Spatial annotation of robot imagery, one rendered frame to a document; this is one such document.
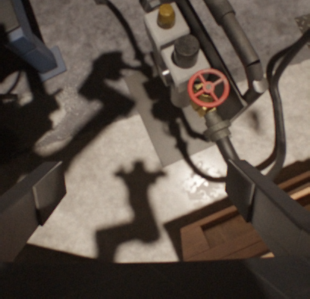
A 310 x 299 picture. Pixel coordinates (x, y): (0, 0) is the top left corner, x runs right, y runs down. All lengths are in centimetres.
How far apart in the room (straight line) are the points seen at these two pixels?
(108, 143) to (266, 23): 86
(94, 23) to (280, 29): 83
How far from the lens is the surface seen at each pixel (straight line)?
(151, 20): 52
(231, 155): 43
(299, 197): 65
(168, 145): 87
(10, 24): 98
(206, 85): 40
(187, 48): 42
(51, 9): 131
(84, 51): 110
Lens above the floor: 87
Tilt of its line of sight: 81 degrees down
